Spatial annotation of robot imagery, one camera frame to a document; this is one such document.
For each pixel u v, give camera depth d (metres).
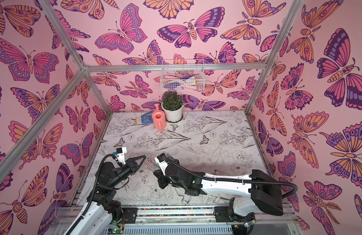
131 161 0.66
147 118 1.17
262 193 0.41
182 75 0.96
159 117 1.04
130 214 0.73
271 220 0.73
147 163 0.73
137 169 0.69
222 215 0.73
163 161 0.63
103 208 0.56
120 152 0.70
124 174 0.66
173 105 1.03
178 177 0.54
